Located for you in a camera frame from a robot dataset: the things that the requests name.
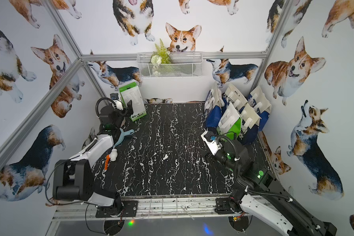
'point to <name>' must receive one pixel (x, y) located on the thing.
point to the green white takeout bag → (132, 92)
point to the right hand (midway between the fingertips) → (202, 142)
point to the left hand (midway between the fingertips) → (126, 97)
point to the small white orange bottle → (112, 157)
